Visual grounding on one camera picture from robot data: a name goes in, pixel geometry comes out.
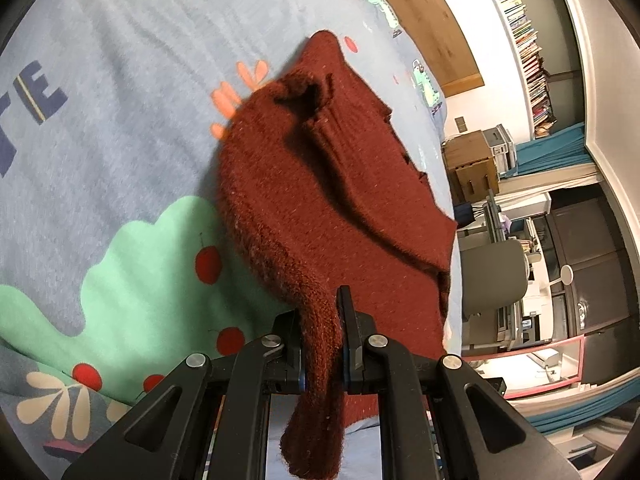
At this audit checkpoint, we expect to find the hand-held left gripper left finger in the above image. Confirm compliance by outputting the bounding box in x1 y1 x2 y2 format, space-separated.
60 310 306 480

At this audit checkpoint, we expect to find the wooden headboard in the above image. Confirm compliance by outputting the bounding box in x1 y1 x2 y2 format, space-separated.
352 0 486 98

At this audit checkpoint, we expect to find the white desk lamp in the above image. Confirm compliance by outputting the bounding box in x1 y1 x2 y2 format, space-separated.
547 266 576 291

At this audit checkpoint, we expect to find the grey office chair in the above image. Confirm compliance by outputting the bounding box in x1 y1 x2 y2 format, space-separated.
457 237 531 356

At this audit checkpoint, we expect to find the dark red knit sweater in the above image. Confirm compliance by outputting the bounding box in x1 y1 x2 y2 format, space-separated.
216 30 458 478

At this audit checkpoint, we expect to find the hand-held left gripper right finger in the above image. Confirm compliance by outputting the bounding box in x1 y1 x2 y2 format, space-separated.
336 286 583 480

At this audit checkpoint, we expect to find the teal curtain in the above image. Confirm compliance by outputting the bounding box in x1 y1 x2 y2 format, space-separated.
515 121 598 176

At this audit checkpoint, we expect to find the row of books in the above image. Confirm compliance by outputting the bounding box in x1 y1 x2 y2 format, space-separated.
480 0 558 136

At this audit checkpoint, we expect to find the wooden cabinet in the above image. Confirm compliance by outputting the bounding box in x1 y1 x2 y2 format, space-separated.
442 130 501 206

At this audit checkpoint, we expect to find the blue printed blanket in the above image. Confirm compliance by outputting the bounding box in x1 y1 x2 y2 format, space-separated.
0 0 466 480

